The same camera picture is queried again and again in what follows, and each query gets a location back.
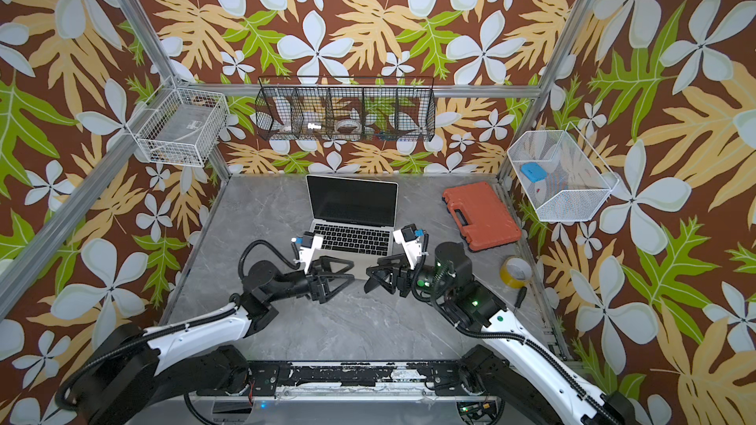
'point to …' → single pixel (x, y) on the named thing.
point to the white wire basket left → (182, 127)
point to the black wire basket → (345, 108)
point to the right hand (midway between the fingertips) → (373, 267)
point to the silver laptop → (355, 216)
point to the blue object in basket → (534, 171)
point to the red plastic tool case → (488, 221)
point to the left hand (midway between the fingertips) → (345, 267)
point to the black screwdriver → (520, 296)
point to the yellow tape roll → (516, 272)
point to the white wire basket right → (559, 178)
